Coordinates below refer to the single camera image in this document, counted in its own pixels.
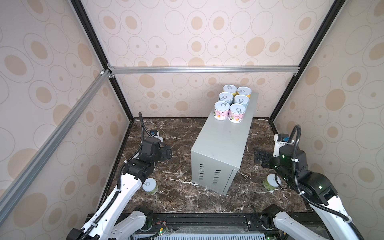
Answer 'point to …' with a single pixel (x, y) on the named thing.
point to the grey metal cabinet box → (216, 156)
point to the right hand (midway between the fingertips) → (264, 150)
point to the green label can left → (150, 186)
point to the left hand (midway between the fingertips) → (165, 145)
